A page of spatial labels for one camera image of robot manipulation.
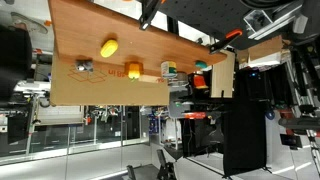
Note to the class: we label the black office chair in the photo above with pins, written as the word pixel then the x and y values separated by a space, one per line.
pixel 13 63

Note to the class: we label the black perforated board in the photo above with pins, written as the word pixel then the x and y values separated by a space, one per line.
pixel 213 16

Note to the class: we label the small gray object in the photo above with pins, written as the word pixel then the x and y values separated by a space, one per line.
pixel 84 65

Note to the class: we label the aluminium extrusion rail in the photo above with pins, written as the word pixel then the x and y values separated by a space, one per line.
pixel 266 23

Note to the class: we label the brown cardboard sheet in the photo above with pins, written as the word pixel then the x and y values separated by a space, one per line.
pixel 110 90

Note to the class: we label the corn tin can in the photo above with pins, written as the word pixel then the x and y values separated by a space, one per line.
pixel 169 69

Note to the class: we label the black fabric panel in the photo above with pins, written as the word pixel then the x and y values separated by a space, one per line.
pixel 245 136

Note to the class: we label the green toy cucumber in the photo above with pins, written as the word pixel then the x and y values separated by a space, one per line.
pixel 201 64

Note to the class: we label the brown cardboard box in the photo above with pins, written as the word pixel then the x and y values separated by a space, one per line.
pixel 265 48

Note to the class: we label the red orange block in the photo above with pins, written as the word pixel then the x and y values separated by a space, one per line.
pixel 200 82

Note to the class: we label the yellow orange toy pepper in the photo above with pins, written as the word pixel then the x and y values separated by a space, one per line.
pixel 134 70

